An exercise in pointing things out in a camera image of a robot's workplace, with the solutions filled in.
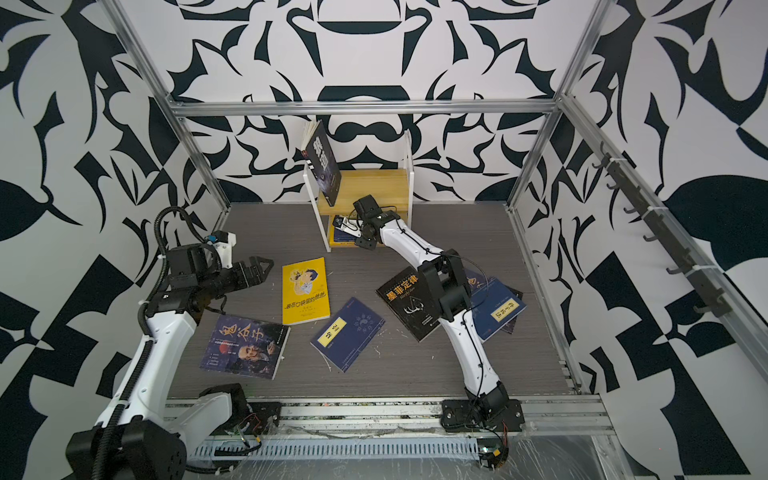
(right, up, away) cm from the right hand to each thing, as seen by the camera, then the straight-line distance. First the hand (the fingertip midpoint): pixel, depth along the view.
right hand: (367, 226), depth 101 cm
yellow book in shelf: (-12, -5, 0) cm, 13 cm away
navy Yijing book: (-6, -33, -14) cm, 36 cm away
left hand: (-27, -10, -23) cm, 37 cm away
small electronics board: (+32, -55, -31) cm, 71 cm away
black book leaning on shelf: (-12, +20, -17) cm, 29 cm away
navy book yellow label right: (+39, -24, -10) cm, 47 cm away
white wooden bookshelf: (+7, +11, -2) cm, 14 cm away
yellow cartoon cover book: (-19, -21, -7) cm, 29 cm away
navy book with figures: (-7, -3, -11) cm, 13 cm away
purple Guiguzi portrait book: (-33, -34, -17) cm, 50 cm away
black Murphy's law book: (+15, -23, -8) cm, 29 cm away
